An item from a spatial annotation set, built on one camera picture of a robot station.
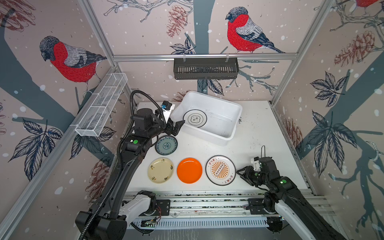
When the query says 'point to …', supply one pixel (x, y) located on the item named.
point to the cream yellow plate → (160, 170)
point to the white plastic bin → (223, 117)
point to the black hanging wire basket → (206, 68)
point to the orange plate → (189, 170)
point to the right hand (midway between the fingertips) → (237, 175)
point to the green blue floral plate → (166, 145)
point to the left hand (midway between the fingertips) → (175, 115)
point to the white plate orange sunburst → (220, 170)
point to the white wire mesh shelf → (112, 86)
